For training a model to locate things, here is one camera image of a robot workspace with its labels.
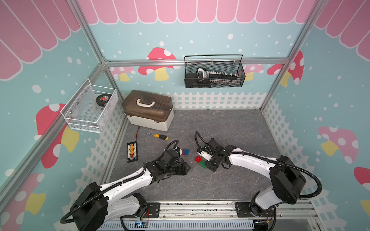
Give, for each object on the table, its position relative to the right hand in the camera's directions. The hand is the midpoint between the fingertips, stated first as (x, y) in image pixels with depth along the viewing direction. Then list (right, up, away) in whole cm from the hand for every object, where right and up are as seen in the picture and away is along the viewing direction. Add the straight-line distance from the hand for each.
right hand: (209, 163), depth 87 cm
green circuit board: (-36, -26, -16) cm, 47 cm away
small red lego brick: (-7, +2, +2) cm, 7 cm away
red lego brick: (-16, +6, +5) cm, 18 cm away
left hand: (-14, -3, -6) cm, 16 cm away
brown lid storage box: (-37, +33, +5) cm, 50 cm away
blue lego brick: (-14, +6, +5) cm, 16 cm away
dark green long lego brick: (-4, -1, +2) cm, 5 cm away
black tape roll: (-60, +38, -8) cm, 72 cm away
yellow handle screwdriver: (-31, +15, +14) cm, 37 cm away
